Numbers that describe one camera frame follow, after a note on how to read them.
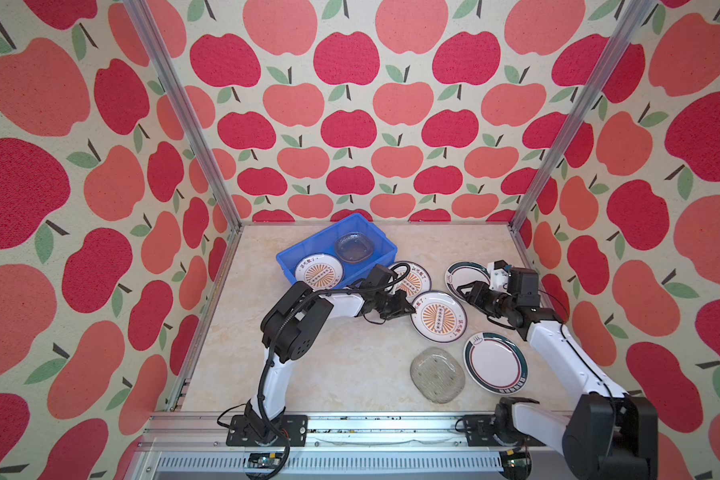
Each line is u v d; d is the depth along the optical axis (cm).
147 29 72
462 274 105
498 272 78
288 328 50
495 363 84
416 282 103
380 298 84
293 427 75
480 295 75
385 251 107
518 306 65
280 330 50
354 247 112
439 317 93
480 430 73
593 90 82
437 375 84
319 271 105
